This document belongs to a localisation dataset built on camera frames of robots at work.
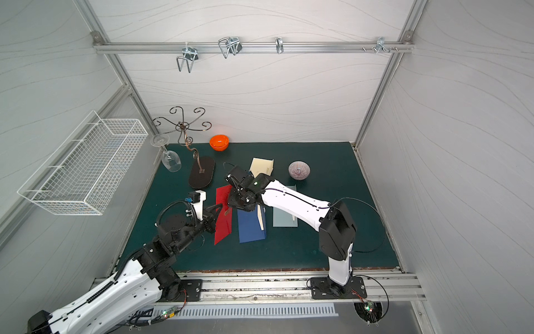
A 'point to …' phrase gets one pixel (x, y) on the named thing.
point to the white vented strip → (256, 310)
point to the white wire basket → (84, 172)
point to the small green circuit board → (170, 312)
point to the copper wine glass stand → (199, 177)
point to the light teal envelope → (282, 218)
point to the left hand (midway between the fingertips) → (222, 206)
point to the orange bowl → (219, 142)
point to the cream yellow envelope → (261, 165)
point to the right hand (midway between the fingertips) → (231, 202)
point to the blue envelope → (252, 224)
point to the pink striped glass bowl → (299, 170)
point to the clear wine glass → (170, 160)
